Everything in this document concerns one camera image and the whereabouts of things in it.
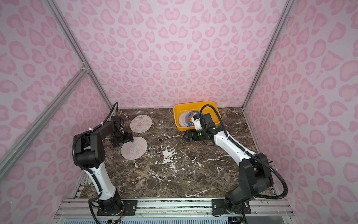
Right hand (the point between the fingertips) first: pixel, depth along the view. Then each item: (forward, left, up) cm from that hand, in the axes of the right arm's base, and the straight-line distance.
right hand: (190, 135), depth 86 cm
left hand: (+3, +44, -13) cm, 46 cm away
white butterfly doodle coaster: (+19, +39, -14) cm, 46 cm away
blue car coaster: (+24, +2, -12) cm, 27 cm away
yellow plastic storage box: (+34, +10, -12) cm, 37 cm away
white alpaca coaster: (+23, +7, -12) cm, 27 cm away
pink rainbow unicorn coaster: (-4, +38, -13) cm, 40 cm away
